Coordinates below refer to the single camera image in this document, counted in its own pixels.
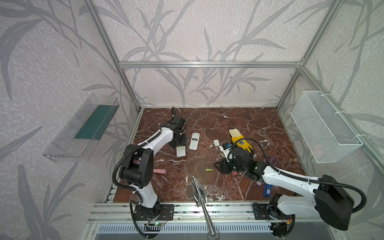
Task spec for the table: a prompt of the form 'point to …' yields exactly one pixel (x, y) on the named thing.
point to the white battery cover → (216, 142)
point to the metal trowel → (201, 198)
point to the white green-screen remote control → (181, 151)
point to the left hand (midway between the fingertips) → (184, 139)
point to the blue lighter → (267, 190)
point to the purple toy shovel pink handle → (159, 171)
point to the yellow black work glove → (236, 135)
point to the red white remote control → (194, 144)
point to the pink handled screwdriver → (235, 173)
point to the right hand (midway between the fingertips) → (217, 158)
